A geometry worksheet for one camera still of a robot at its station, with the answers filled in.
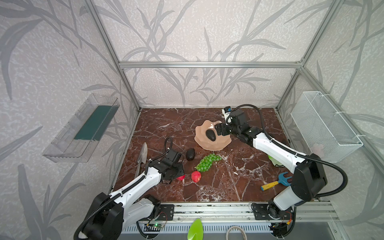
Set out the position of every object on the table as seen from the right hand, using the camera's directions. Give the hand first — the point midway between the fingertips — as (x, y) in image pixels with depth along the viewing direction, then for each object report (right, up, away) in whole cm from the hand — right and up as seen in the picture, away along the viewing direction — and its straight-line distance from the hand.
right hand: (221, 119), depth 86 cm
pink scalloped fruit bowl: (-11, -14, +14) cm, 23 cm away
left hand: (-22, -27, -1) cm, 35 cm away
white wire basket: (+42, -6, -22) cm, 48 cm away
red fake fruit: (-23, -32, -5) cm, 40 cm away
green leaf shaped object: (-15, -52, -17) cm, 57 cm away
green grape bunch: (-10, -26, -1) cm, 28 cm away
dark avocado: (-19, -21, +3) cm, 28 cm away
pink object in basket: (+45, -15, -14) cm, 50 cm away
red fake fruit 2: (-15, -31, -6) cm, 35 cm away
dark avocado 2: (-6, -10, +13) cm, 17 cm away
